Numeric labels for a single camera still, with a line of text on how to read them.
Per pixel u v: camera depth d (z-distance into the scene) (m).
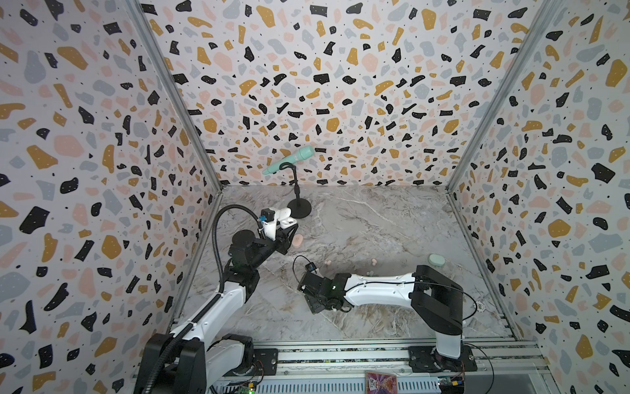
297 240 1.00
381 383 0.70
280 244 0.70
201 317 0.46
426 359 0.75
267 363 0.73
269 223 0.67
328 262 0.95
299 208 1.12
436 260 0.97
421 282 0.51
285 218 0.78
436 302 0.46
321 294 0.65
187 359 0.41
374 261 0.96
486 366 0.74
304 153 0.86
